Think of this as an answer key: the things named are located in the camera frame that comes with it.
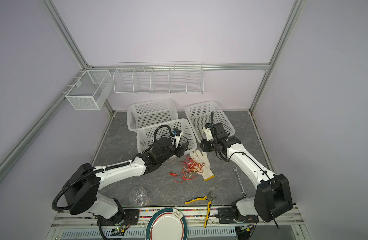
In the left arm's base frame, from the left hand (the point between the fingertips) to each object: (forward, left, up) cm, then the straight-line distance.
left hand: (185, 142), depth 81 cm
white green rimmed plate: (-36, +11, -16) cm, 41 cm away
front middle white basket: (+15, +27, -14) cm, 34 cm away
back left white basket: (+41, +29, -18) cm, 53 cm away
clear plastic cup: (-22, +27, -18) cm, 39 cm away
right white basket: (+34, -12, -17) cm, 40 cm away
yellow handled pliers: (-25, -11, -17) cm, 33 cm away
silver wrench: (-24, -31, -18) cm, 43 cm away
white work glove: (-10, -11, -18) cm, 23 cm away
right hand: (-1, -11, -4) cm, 11 cm away
